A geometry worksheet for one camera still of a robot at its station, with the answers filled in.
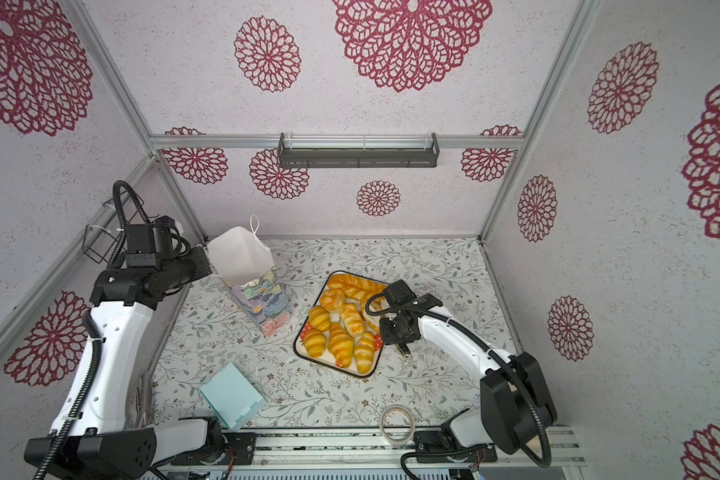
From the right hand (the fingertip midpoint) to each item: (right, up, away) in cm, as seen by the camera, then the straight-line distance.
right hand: (388, 332), depth 85 cm
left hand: (-46, +19, -12) cm, 51 cm away
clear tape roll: (-2, -21, -7) cm, 22 cm away
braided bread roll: (-10, +2, +8) cm, 13 cm away
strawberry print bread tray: (-18, -9, +4) cm, 20 cm away
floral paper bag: (-45, +19, +14) cm, 51 cm away
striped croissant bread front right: (-7, -6, +2) cm, 9 cm away
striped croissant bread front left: (-21, -4, +4) cm, 22 cm away
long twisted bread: (-10, +12, +17) cm, 23 cm away
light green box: (-42, -15, -6) cm, 45 cm away
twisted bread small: (-17, +8, +12) cm, 22 cm away
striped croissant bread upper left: (-21, +3, +7) cm, 22 cm away
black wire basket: (-73, +25, -11) cm, 77 cm away
